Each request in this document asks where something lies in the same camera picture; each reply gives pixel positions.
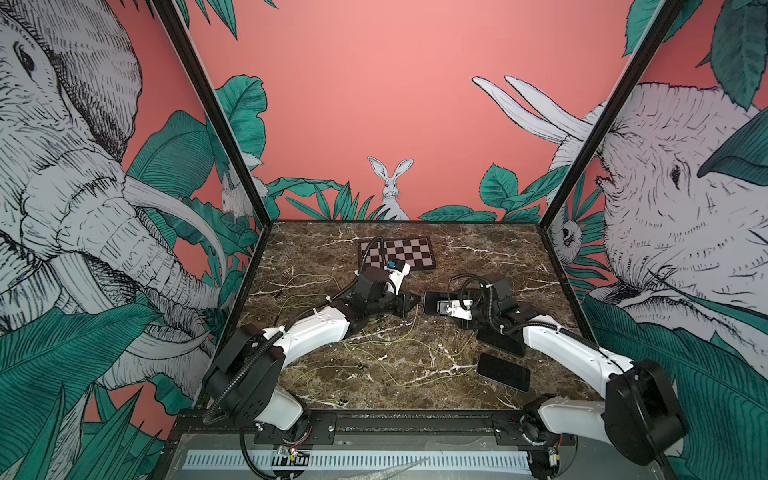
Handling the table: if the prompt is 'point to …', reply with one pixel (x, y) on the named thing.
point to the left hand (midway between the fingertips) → (423, 296)
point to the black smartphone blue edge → (431, 298)
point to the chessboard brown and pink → (417, 252)
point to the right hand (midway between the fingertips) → (456, 293)
